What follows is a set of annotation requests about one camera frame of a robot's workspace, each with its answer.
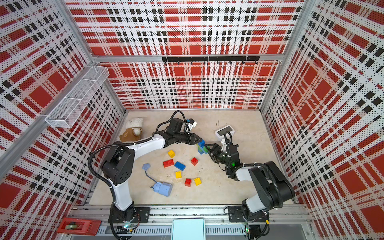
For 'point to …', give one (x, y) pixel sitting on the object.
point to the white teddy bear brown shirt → (134, 130)
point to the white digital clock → (220, 133)
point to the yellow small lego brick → (197, 181)
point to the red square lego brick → (188, 182)
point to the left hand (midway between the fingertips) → (201, 139)
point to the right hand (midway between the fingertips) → (206, 148)
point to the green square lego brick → (199, 148)
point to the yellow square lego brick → (178, 174)
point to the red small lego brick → (194, 161)
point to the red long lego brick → (168, 163)
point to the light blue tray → (188, 229)
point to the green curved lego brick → (205, 149)
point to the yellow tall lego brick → (171, 153)
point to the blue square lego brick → (202, 143)
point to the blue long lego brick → (180, 166)
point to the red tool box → (80, 226)
